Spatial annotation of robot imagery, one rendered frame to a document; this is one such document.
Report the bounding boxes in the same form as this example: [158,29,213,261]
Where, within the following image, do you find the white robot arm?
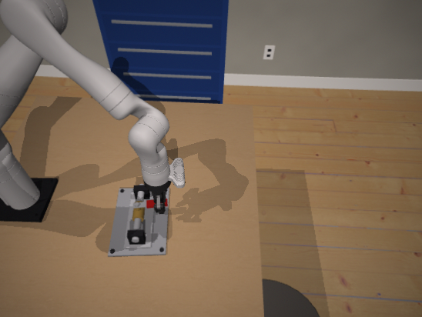
[0,0,185,210]

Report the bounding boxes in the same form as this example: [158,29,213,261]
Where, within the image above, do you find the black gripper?
[144,181,171,214]

